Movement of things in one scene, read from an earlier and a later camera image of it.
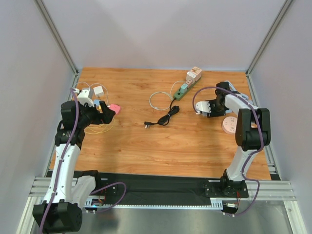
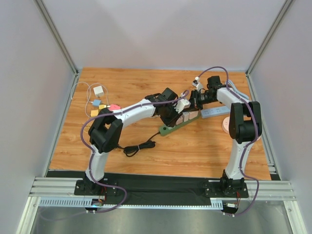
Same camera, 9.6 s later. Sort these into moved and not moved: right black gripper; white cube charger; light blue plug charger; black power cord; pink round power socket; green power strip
Moved: right black gripper; black power cord; green power strip
Not moved: light blue plug charger; white cube charger; pink round power socket
